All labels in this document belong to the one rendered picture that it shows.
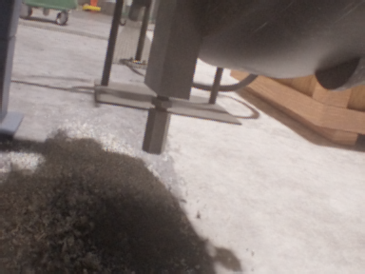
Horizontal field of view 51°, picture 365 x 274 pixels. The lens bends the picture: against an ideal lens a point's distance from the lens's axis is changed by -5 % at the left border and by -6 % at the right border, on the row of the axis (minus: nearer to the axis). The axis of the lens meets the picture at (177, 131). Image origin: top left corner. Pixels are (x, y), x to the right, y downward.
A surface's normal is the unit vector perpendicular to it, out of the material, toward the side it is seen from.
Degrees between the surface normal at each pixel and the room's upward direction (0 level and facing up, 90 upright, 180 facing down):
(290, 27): 139
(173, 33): 85
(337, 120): 90
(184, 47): 85
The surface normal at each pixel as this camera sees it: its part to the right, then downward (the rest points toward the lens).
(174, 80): 0.23, 0.24
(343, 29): -0.06, 0.97
